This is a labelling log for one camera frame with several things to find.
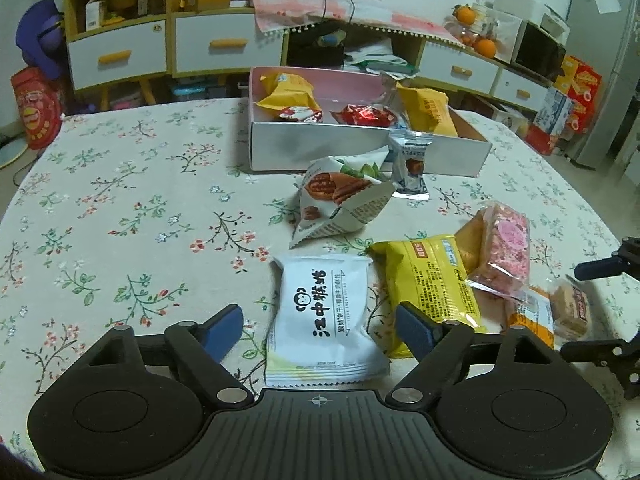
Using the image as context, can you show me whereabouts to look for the small blue-white packet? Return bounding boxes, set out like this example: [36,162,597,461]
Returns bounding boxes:
[388,130,434,199]

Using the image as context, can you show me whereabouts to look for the pile of papers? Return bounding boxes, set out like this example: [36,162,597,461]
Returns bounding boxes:
[342,40,420,75]

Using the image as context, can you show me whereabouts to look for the pink cardboard box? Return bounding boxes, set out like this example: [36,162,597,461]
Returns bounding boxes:
[248,66,494,178]

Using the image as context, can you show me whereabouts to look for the tall wooden shelf cabinet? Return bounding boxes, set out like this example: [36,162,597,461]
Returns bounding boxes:
[65,0,173,111]

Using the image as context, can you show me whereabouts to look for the purple plush toy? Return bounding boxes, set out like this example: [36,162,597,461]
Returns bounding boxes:
[15,0,68,81]

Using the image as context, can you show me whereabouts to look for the red-white snack packet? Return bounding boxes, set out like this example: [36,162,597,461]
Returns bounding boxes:
[331,103,399,129]
[278,106,325,125]

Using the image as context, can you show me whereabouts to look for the round floor scale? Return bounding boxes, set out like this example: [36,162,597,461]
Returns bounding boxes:
[0,135,32,171]

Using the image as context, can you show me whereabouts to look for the white packet black print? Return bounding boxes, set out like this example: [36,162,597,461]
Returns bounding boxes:
[265,253,391,389]

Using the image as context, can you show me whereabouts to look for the grey fridge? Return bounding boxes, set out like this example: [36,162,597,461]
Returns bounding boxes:
[565,0,640,169]

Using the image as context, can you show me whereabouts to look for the black microwave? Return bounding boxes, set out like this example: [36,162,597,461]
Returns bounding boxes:
[514,21,568,82]

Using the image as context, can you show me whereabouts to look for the white drawer yellow handle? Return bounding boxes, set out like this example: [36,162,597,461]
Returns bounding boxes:
[173,11,285,73]
[420,42,501,95]
[492,67,548,111]
[67,22,168,91]

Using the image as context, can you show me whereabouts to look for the black set-top box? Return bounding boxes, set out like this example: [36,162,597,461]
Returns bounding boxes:
[286,44,346,68]

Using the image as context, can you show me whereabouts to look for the yellow packet orange label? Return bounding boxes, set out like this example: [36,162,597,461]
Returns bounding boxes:
[370,234,488,359]

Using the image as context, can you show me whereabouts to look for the low wooden TV cabinet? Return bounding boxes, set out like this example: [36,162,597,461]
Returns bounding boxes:
[170,7,551,111]

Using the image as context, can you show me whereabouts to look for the orange snack packet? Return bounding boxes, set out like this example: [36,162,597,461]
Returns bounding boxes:
[504,286,556,349]
[454,209,487,272]

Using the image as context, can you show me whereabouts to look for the yellow snack packet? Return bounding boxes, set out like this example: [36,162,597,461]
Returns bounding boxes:
[396,85,459,137]
[255,72,323,121]

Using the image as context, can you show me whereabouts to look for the small white box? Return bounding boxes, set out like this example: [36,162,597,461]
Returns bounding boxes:
[84,0,104,32]

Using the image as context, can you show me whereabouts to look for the red printed bag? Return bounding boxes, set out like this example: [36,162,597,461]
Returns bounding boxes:
[11,66,64,150]

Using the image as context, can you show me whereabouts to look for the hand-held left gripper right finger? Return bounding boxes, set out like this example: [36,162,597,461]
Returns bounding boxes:
[384,301,564,407]

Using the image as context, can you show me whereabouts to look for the clear biscuit packet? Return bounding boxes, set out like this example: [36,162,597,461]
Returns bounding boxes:
[547,276,594,339]

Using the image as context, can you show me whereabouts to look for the white-blue carton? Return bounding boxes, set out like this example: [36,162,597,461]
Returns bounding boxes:
[534,86,574,136]

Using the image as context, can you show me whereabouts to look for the white nut-print packet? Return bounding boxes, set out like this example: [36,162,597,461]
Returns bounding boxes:
[289,156,396,250]

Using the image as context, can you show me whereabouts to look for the pink clear snack packet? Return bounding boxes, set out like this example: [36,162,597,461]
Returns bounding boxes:
[467,201,531,302]

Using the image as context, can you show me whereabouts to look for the white printed storage cube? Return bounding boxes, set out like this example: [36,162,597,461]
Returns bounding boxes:
[492,107,531,138]

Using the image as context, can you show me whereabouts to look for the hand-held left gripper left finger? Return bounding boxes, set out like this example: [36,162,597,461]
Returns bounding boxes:
[79,304,256,407]

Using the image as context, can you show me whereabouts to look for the clear storage bin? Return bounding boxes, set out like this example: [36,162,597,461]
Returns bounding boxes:
[107,86,145,109]
[170,81,207,104]

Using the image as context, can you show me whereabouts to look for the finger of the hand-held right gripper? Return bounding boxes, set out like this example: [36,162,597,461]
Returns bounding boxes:
[574,237,640,281]
[560,330,640,401]

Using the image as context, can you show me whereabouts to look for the white cardboard box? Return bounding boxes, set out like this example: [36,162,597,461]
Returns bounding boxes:
[492,0,548,23]

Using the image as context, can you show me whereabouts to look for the pink table runner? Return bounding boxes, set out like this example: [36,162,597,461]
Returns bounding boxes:
[247,0,458,45]

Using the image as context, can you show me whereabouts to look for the orange snack cartons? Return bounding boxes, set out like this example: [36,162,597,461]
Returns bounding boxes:
[554,55,604,134]

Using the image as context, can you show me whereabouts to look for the red gift box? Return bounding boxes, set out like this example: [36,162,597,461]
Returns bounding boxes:
[525,124,562,157]

